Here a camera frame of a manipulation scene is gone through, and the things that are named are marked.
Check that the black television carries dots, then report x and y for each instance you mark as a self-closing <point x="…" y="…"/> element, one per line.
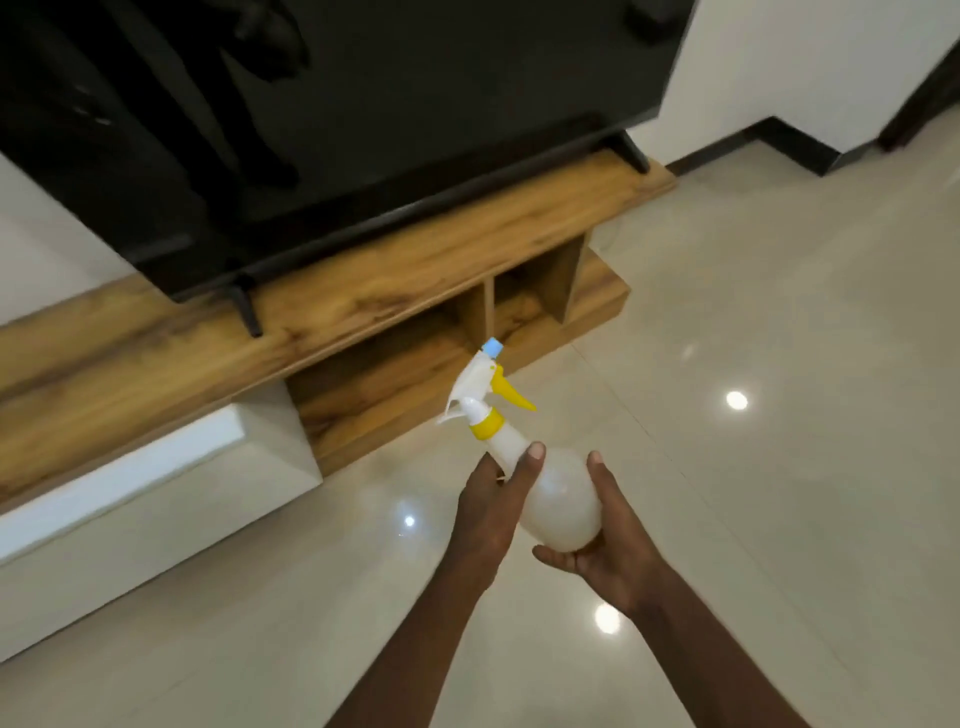
<point x="337" y="112"/>

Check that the bottle with blue-nozzle yellow sprayer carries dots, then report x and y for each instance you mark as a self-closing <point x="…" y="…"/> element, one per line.
<point x="559" y="502"/>

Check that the person's right hand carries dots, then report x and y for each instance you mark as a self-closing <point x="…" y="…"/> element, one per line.
<point x="619" y="555"/>

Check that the black baseboard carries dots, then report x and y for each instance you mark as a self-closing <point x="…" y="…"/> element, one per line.
<point x="795" y="139"/>

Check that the wooden cabinet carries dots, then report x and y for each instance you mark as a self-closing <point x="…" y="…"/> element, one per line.
<point x="337" y="300"/>

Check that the person's right forearm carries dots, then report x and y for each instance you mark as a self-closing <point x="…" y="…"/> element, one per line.
<point x="712" y="660"/>

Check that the person's left forearm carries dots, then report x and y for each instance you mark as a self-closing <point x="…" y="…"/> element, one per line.
<point x="405" y="660"/>

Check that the person's left hand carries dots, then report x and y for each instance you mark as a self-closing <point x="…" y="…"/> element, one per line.
<point x="487" y="517"/>

